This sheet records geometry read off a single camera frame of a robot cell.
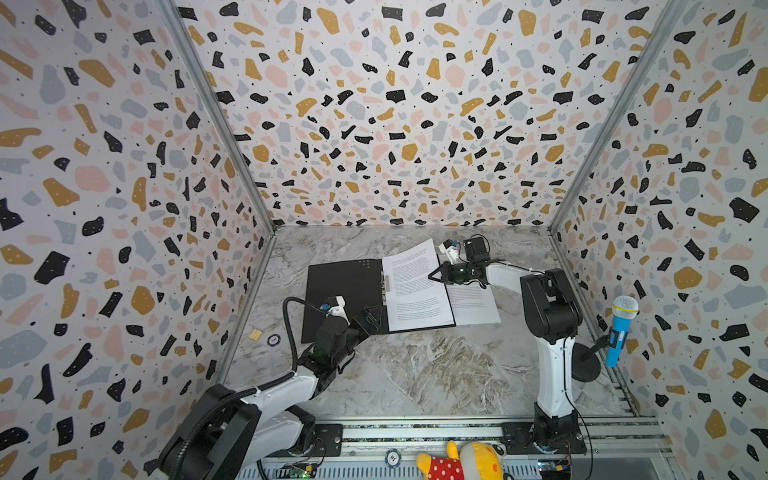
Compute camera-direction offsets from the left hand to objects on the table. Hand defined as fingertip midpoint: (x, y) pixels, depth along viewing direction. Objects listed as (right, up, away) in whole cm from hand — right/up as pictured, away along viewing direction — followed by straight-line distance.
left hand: (375, 310), depth 84 cm
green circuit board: (-17, -35, -14) cm, 41 cm away
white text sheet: (+11, +1, +16) cm, 20 cm away
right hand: (+16, +10, +16) cm, 24 cm away
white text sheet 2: (+31, -1, +16) cm, 35 cm away
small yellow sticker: (-37, -8, +6) cm, 38 cm away
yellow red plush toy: (+24, -30, -18) cm, 42 cm away
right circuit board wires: (+44, -36, -12) cm, 58 cm away
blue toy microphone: (+59, +3, -15) cm, 61 cm away
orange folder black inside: (-9, +5, +19) cm, 22 cm away
